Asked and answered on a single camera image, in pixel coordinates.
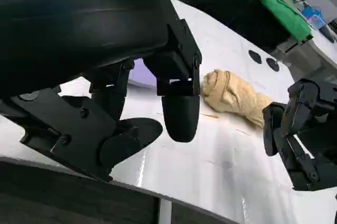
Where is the beige towel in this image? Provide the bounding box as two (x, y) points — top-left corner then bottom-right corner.
(202, 69), (274, 130)

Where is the white table leg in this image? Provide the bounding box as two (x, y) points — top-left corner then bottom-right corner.
(158, 199), (172, 224)

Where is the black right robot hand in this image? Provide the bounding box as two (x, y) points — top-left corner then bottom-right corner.
(262, 78), (337, 192)

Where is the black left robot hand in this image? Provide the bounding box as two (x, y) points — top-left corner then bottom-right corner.
(0, 0), (203, 183)

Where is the green cloth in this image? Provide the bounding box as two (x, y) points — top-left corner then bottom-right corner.
(238, 0), (314, 43)

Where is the blue plastic box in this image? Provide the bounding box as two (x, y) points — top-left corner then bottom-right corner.
(301, 2), (326, 30)

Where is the black round table grommet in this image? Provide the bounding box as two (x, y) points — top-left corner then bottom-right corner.
(249, 49), (262, 64)
(265, 57), (280, 72)

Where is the lilac plate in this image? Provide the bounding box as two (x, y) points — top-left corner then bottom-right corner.
(126, 59), (158, 87)

